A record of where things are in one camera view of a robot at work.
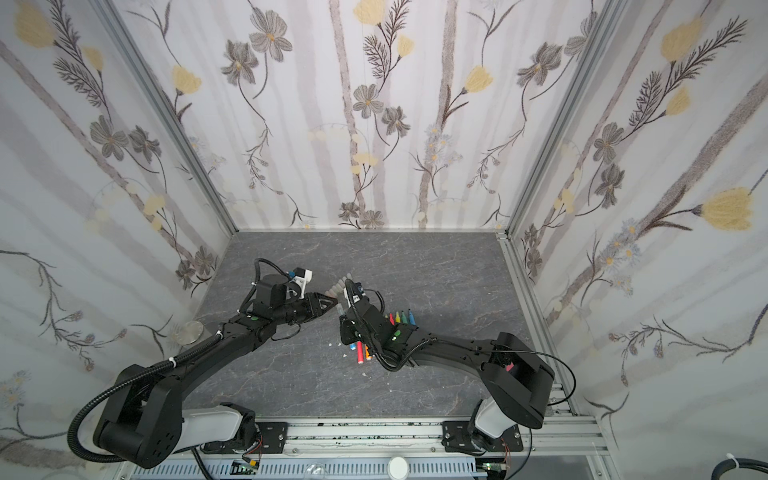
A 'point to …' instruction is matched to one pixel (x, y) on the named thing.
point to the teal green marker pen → (403, 317)
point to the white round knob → (398, 468)
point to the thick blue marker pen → (411, 318)
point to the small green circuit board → (242, 468)
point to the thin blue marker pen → (340, 309)
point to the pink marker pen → (360, 353)
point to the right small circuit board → (491, 466)
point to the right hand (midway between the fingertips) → (333, 311)
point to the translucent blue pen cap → (348, 275)
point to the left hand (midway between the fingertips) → (331, 296)
